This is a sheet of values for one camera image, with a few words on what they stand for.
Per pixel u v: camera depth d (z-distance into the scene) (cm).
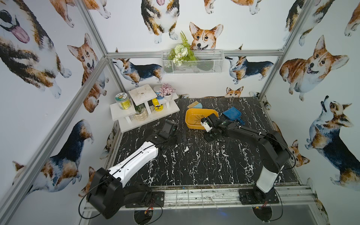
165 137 63
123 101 90
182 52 78
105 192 40
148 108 104
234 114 110
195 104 117
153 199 73
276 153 48
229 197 76
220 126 68
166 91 92
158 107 108
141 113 103
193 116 110
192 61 84
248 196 73
